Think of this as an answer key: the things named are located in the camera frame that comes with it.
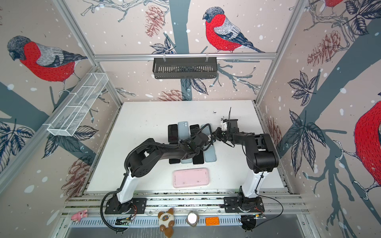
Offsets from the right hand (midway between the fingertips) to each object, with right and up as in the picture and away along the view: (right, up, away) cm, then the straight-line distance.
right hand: (211, 134), depth 98 cm
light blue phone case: (-20, +2, +7) cm, 21 cm away
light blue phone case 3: (-16, -15, -9) cm, 24 cm away
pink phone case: (-14, -22, -16) cm, 30 cm away
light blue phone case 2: (-5, +6, -21) cm, 22 cm away
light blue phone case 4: (-2, -12, -8) cm, 14 cm away
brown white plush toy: (-25, -36, -30) cm, 53 cm away
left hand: (-9, +2, -3) cm, 10 cm away
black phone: (-27, 0, +4) cm, 27 cm away
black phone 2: (-9, -14, -8) cm, 18 cm away
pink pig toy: (-68, -36, -28) cm, 81 cm away
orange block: (-3, -37, -29) cm, 47 cm away
